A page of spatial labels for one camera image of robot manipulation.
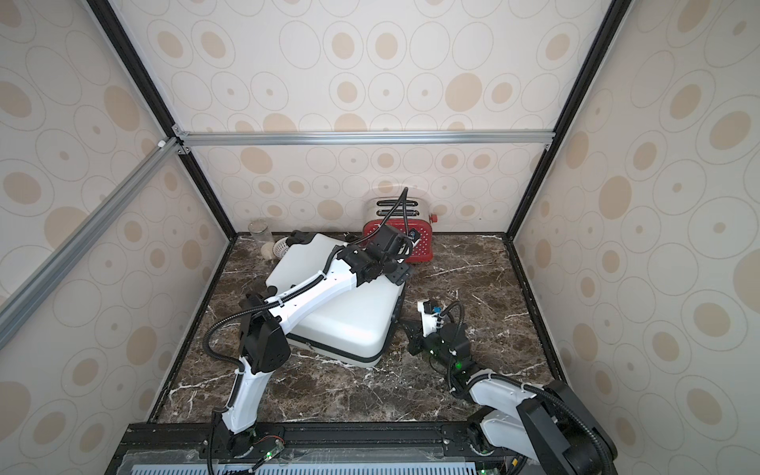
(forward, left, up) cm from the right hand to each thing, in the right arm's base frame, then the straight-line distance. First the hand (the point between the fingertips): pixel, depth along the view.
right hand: (414, 320), depth 84 cm
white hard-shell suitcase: (-8, +15, +8) cm, 19 cm away
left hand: (+14, +2, +9) cm, 17 cm away
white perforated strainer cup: (+33, +51, -6) cm, 60 cm away
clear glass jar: (+29, +54, +4) cm, 61 cm away
